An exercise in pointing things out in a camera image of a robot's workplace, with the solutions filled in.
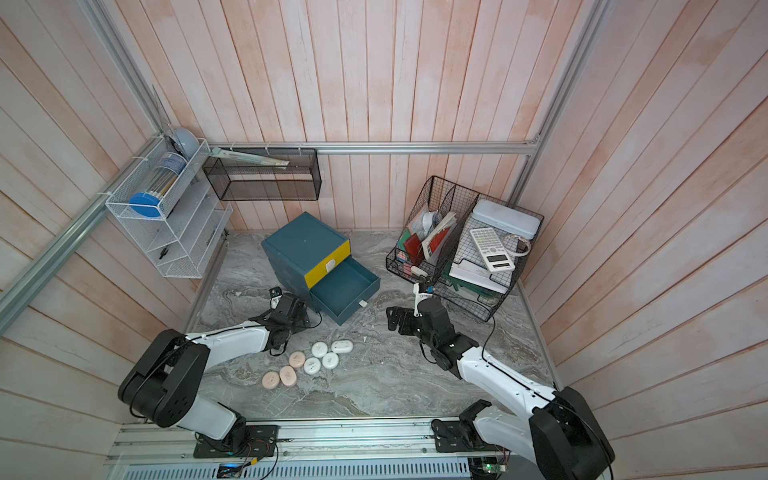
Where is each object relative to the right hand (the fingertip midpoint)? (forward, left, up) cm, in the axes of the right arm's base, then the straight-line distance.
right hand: (399, 308), depth 85 cm
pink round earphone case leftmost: (-18, +36, -9) cm, 41 cm away
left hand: (0, +34, -10) cm, 35 cm away
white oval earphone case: (-8, +17, -9) cm, 21 cm away
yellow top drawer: (+9, +21, +9) cm, 24 cm away
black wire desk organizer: (+16, -21, +9) cm, 28 cm away
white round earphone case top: (-9, +24, -9) cm, 27 cm away
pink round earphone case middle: (-12, +30, -9) cm, 33 cm away
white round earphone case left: (-14, +25, -8) cm, 30 cm away
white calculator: (+14, -27, +10) cm, 32 cm away
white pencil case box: (+27, -34, +10) cm, 45 cm away
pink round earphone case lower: (-17, +31, -8) cm, 36 cm away
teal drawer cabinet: (+13, +30, +11) cm, 35 cm away
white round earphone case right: (-12, +20, -9) cm, 25 cm away
